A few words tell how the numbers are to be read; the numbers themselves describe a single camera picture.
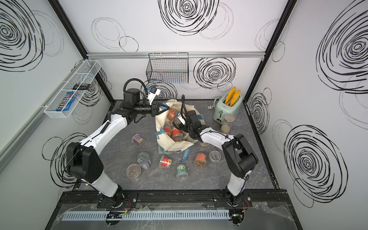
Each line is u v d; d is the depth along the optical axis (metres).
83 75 0.87
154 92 0.69
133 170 0.79
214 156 0.84
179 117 0.80
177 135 0.83
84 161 0.44
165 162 0.82
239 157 0.47
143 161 0.80
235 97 0.93
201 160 0.81
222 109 0.94
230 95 0.96
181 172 0.79
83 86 0.79
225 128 0.98
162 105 0.74
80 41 0.86
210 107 1.15
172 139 0.71
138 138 0.91
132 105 0.64
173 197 0.74
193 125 0.71
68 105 0.69
